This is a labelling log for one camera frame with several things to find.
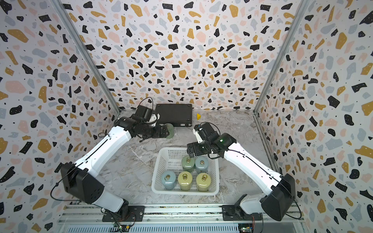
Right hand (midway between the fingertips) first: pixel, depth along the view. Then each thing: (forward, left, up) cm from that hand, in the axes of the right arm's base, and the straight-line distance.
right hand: (193, 149), depth 76 cm
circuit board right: (-31, -26, -22) cm, 46 cm away
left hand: (+9, +17, +3) cm, 19 cm away
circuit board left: (-33, +34, -19) cm, 51 cm away
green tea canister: (-2, +4, -12) cm, 13 cm away
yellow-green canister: (-12, +4, -10) cm, 16 cm away
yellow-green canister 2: (-12, -5, -11) cm, 17 cm away
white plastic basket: (-8, +10, -13) cm, 18 cm away
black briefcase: (+37, +14, -12) cm, 42 cm away
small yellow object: (+42, -2, -19) cm, 46 cm away
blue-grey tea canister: (-3, -4, -11) cm, 12 cm away
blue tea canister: (-12, +13, -10) cm, 20 cm away
